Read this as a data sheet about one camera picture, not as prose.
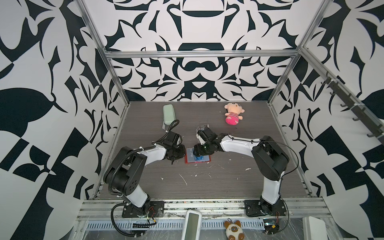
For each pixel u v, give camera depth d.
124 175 0.45
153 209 0.73
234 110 1.07
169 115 1.09
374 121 0.53
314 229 0.66
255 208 0.74
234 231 0.66
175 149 0.79
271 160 0.50
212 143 0.71
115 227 0.68
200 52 0.91
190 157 0.91
